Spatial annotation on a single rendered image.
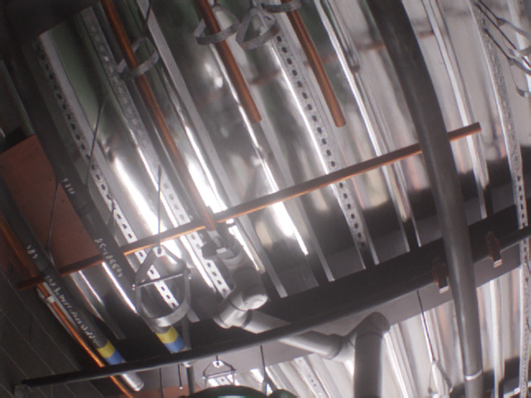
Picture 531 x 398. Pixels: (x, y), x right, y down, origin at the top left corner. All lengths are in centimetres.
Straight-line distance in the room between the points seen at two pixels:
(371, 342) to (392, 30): 153
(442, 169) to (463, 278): 43
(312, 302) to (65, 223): 112
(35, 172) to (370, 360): 149
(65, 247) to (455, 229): 168
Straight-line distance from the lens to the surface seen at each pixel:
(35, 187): 294
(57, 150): 217
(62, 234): 307
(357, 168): 252
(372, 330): 298
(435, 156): 190
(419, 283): 231
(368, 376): 276
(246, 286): 271
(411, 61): 174
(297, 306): 331
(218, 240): 259
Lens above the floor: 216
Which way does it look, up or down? 52 degrees up
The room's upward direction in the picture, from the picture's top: 10 degrees counter-clockwise
